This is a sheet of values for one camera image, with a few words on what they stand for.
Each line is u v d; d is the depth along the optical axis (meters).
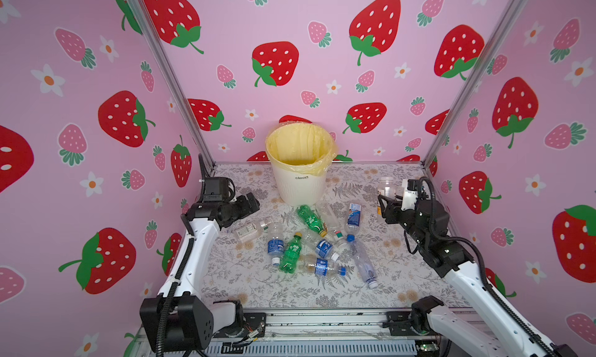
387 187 0.73
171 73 0.86
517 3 0.70
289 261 0.84
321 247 0.86
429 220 0.52
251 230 0.90
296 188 0.89
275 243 0.86
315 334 0.73
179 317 0.39
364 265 0.86
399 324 0.73
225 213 0.57
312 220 0.93
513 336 0.40
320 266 0.82
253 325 0.73
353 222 0.93
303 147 1.04
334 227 0.96
